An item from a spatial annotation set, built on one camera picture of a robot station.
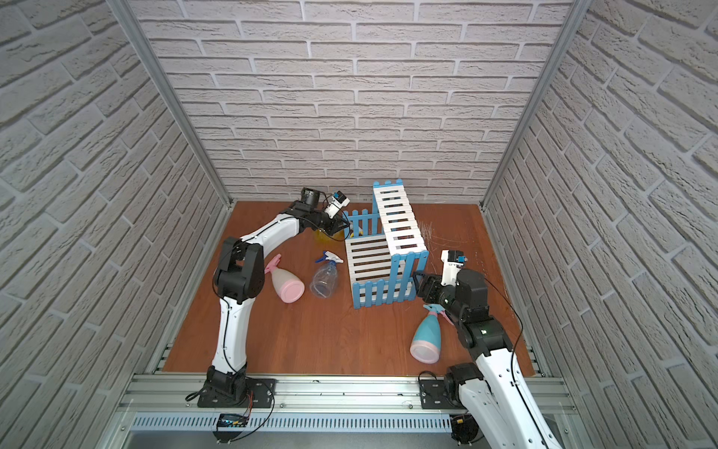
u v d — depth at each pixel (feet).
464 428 2.30
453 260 2.14
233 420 2.35
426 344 2.47
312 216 2.73
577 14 2.25
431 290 2.15
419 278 2.43
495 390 1.56
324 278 2.93
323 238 3.38
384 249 3.50
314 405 2.43
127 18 2.32
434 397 2.39
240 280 1.93
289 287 2.80
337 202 2.94
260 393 2.40
